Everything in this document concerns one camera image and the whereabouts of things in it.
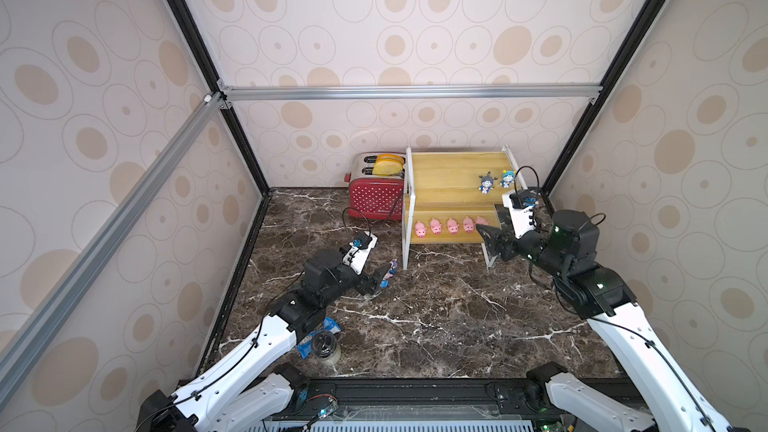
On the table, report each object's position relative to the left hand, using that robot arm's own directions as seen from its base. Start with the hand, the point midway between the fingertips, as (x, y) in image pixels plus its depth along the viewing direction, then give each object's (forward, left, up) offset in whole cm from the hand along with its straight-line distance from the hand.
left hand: (384, 256), depth 73 cm
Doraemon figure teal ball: (+15, -30, +12) cm, 36 cm away
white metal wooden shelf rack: (+13, -15, +9) cm, 22 cm away
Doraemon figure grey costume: (+14, -25, +12) cm, 31 cm away
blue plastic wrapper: (-15, +21, -21) cm, 33 cm away
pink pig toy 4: (+16, -28, -6) cm, 33 cm away
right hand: (+3, -23, +10) cm, 26 cm away
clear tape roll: (-18, +14, -13) cm, 26 cm away
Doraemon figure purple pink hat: (+10, -3, -22) cm, 24 cm away
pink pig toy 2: (+14, -15, -6) cm, 21 cm away
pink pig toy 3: (+14, -19, -6) cm, 25 cm away
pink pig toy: (+13, -10, -5) cm, 17 cm away
